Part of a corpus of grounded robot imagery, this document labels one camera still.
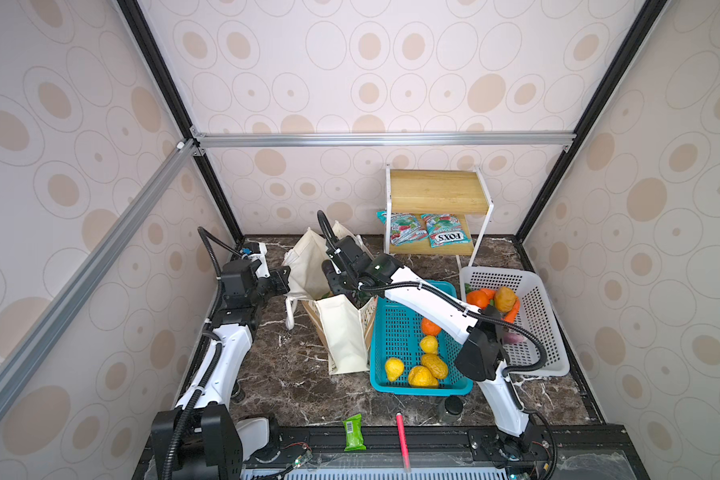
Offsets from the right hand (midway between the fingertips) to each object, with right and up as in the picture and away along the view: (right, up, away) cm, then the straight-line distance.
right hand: (335, 279), depth 84 cm
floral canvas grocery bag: (+4, -12, -9) cm, 15 cm away
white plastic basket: (+61, -11, +9) cm, 63 cm away
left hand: (-10, +5, -4) cm, 12 cm away
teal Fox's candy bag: (+35, +16, +14) cm, 40 cm away
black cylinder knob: (-24, -29, -7) cm, 39 cm away
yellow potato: (+53, -7, +11) cm, 54 cm away
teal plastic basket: (+18, -21, +6) cm, 28 cm away
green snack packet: (+6, -38, -9) cm, 40 cm away
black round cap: (+30, -29, -13) cm, 44 cm away
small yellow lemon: (+27, -19, +2) cm, 33 cm away
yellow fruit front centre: (+23, -26, -5) cm, 35 cm away
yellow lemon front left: (+17, -24, -2) cm, 29 cm away
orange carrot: (+55, -12, +11) cm, 57 cm away
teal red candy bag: (+21, +16, +14) cm, 30 cm away
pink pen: (+18, -40, -9) cm, 45 cm away
